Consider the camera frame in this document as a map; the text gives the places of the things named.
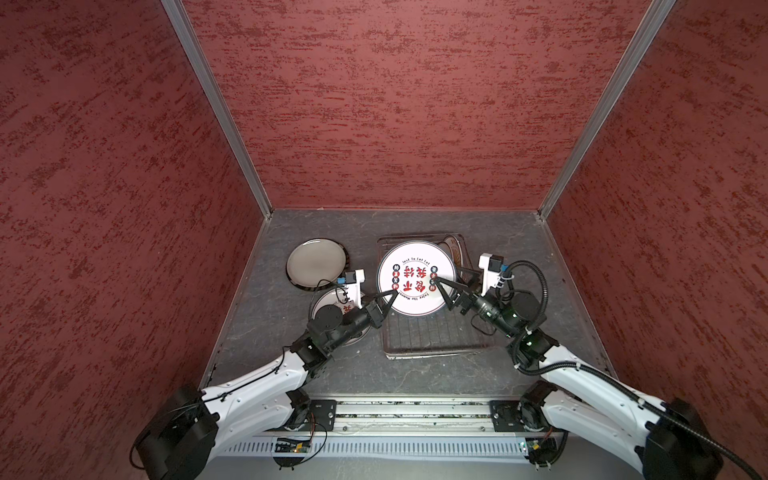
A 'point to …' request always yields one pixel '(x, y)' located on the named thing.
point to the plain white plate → (316, 264)
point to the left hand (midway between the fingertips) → (398, 298)
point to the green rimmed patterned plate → (410, 268)
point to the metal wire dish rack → (445, 333)
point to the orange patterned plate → (453, 245)
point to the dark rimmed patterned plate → (316, 259)
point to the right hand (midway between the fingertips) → (439, 279)
